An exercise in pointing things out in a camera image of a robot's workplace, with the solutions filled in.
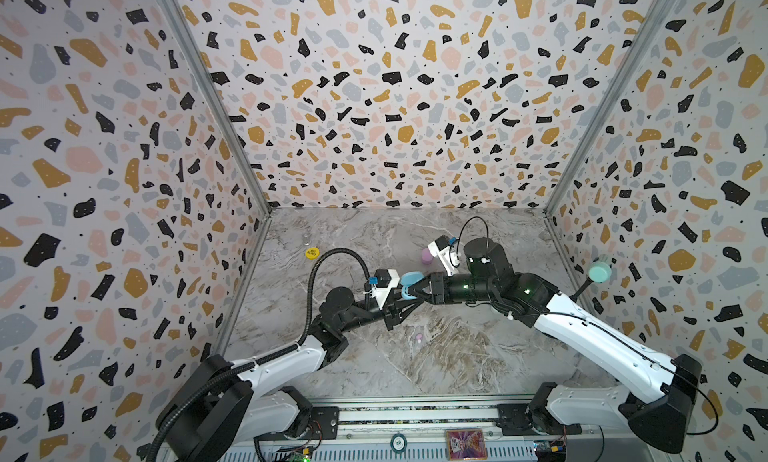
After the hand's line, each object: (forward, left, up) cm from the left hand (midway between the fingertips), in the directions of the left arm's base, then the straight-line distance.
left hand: (422, 291), depth 70 cm
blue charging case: (+2, +4, +2) cm, 5 cm away
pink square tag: (-28, -10, -23) cm, 38 cm away
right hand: (-2, +3, +5) cm, 6 cm away
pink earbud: (-2, -1, -25) cm, 25 cm away
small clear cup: (+35, +39, -24) cm, 58 cm away
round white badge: (-27, +6, -25) cm, 37 cm away
